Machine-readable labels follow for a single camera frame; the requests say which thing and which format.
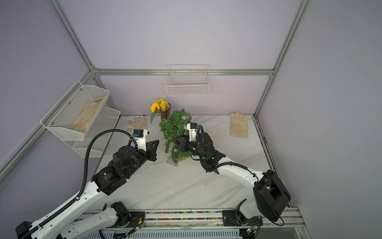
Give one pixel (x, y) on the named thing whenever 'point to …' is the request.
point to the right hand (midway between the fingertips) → (174, 141)
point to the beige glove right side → (238, 125)
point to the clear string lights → (179, 122)
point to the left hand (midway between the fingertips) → (158, 143)
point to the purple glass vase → (164, 114)
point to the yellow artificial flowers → (160, 105)
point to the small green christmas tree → (173, 150)
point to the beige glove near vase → (138, 123)
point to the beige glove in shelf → (82, 118)
